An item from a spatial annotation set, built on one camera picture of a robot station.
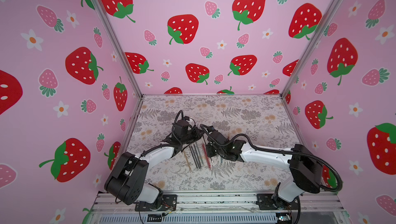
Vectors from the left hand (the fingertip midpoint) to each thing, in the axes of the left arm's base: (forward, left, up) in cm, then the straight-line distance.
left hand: (206, 131), depth 86 cm
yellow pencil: (-12, +11, -13) cm, 21 cm away
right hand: (-10, +2, -3) cm, 11 cm away
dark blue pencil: (-9, +8, -13) cm, 18 cm away
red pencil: (-10, 0, -11) cm, 15 cm away
